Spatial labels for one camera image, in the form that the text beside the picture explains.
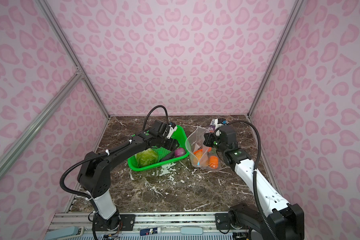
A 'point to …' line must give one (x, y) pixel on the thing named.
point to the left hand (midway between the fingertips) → (175, 140)
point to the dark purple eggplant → (170, 155)
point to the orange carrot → (209, 150)
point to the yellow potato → (198, 154)
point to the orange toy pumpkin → (213, 162)
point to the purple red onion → (179, 152)
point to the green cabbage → (145, 157)
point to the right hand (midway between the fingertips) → (204, 133)
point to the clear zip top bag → (202, 156)
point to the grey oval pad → (191, 230)
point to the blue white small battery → (150, 231)
